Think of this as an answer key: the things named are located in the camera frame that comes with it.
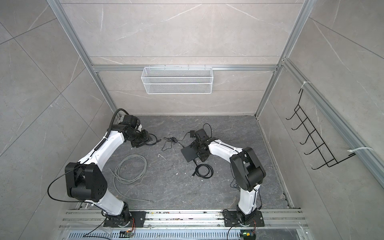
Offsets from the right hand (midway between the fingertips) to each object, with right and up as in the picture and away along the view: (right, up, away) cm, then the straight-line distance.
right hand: (193, 149), depth 95 cm
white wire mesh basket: (-11, +47, +6) cm, 49 cm away
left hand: (-26, +9, -7) cm, 28 cm away
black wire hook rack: (+55, +2, -37) cm, 66 cm away
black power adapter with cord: (-18, +3, +8) cm, 20 cm away
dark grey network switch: (-2, -3, +3) cm, 5 cm away
